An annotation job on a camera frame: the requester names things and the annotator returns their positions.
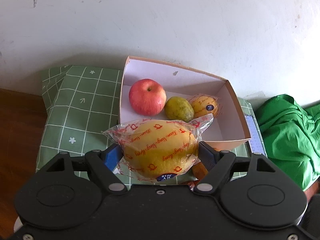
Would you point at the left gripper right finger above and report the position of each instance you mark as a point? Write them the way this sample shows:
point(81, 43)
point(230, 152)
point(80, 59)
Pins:
point(252, 190)

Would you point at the green cloth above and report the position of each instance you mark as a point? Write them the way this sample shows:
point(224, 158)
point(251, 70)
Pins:
point(291, 137)

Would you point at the green yellow pear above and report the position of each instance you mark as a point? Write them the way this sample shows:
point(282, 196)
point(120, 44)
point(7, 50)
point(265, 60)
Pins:
point(178, 108)

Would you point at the brown cardboard box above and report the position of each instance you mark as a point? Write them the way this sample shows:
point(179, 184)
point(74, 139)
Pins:
point(228, 131)

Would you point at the small orange tangerine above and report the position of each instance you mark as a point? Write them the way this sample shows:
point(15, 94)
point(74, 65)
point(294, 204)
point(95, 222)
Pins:
point(199, 171)

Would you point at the smartphone with lit screen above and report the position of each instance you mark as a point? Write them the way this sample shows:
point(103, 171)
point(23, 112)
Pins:
point(255, 143)

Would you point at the yellow lemon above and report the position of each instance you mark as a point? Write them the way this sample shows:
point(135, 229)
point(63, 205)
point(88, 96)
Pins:
point(204, 104)
point(156, 150)

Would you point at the red apple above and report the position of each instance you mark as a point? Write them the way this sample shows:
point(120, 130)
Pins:
point(147, 97)

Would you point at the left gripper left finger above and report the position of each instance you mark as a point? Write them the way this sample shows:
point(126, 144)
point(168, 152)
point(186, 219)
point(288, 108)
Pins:
point(68, 190)

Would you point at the right red date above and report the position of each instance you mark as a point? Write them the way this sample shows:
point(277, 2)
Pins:
point(190, 184)

